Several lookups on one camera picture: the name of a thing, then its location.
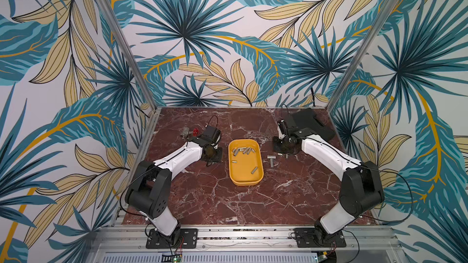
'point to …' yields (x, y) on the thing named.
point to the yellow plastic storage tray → (245, 161)
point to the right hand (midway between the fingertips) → (274, 147)
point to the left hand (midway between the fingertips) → (218, 159)
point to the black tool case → (307, 118)
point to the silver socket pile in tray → (246, 150)
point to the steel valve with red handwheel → (186, 134)
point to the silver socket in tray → (256, 168)
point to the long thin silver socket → (271, 162)
